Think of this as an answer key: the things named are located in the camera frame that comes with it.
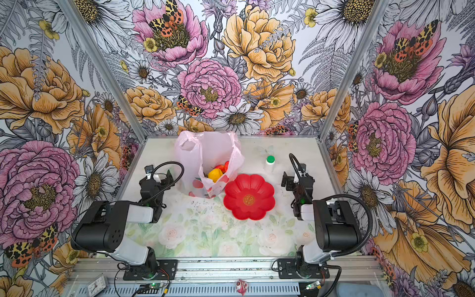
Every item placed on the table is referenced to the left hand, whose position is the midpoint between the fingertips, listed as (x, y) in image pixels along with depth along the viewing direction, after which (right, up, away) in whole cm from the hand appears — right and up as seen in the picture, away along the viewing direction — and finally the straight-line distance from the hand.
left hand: (160, 177), depth 93 cm
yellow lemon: (+28, +1, -1) cm, 28 cm away
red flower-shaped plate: (+44, -10, +3) cm, 46 cm away
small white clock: (-13, -37, -24) cm, 46 cm away
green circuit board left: (+8, -38, -22) cm, 45 cm away
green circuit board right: (+69, -38, -22) cm, 82 cm away
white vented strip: (+32, -35, -28) cm, 55 cm away
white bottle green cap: (+55, +6, +6) cm, 56 cm away
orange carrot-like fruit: (+31, +4, +3) cm, 32 cm away
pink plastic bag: (+23, +12, -17) cm, 31 cm away
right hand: (+66, +1, +1) cm, 66 cm away
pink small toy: (+40, -36, -26) cm, 60 cm away
